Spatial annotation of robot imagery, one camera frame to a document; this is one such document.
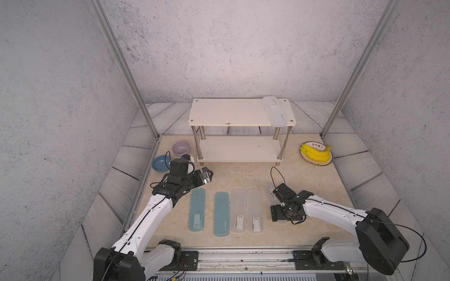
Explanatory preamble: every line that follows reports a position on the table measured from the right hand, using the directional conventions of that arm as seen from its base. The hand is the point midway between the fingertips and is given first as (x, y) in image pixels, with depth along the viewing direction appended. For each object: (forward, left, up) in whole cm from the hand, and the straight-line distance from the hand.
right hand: (281, 216), depth 85 cm
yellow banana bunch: (+34, -28, +3) cm, 44 cm away
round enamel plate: (+44, -32, 0) cm, 55 cm away
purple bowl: (+40, +56, +4) cm, 69 cm away
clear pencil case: (+4, +21, -1) cm, 21 cm away
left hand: (+12, +34, +18) cm, 40 cm away
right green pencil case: (-4, +29, +1) cm, 29 cm away
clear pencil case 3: (+35, +3, +34) cm, 49 cm away
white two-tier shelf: (+37, +20, +34) cm, 54 cm away
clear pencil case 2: (+2, +13, 0) cm, 13 cm away
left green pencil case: (+3, +42, -1) cm, 42 cm away
